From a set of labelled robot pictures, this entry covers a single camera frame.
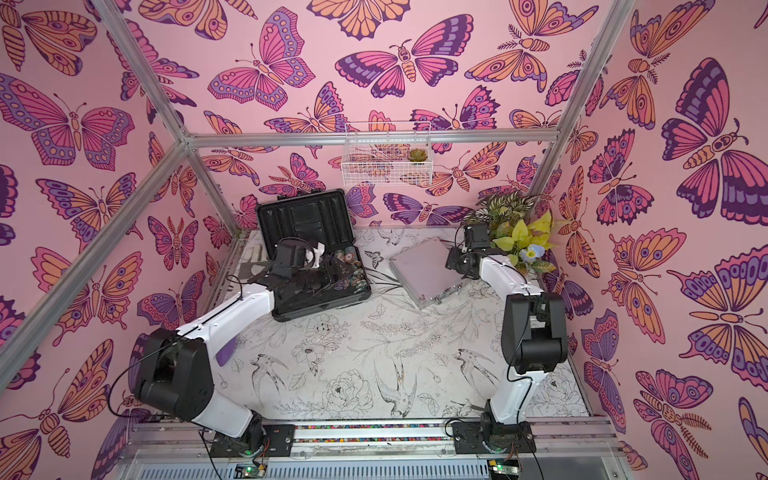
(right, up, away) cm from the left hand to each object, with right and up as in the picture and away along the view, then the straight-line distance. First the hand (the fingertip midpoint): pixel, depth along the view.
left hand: (351, 273), depth 86 cm
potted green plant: (+47, +12, 0) cm, 49 cm away
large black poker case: (-14, +20, +24) cm, 34 cm away
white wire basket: (+10, +38, +10) cm, 40 cm away
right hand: (+34, +4, +11) cm, 36 cm away
